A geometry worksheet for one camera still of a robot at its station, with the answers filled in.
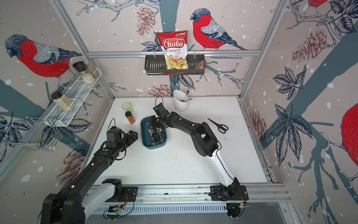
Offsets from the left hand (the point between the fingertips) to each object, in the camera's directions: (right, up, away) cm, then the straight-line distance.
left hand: (135, 133), depth 86 cm
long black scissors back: (+59, +1, +15) cm, 61 cm away
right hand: (+7, +5, +7) cm, 11 cm away
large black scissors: (+12, -3, +9) cm, 15 cm away
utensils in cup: (+33, +22, +21) cm, 45 cm away
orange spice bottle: (-8, +9, +12) cm, 17 cm away
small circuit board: (-5, -36, -16) cm, 40 cm away
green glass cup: (-15, +17, +23) cm, 32 cm away
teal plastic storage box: (+3, -2, +12) cm, 12 cm away
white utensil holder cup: (+28, +18, +20) cm, 39 cm away
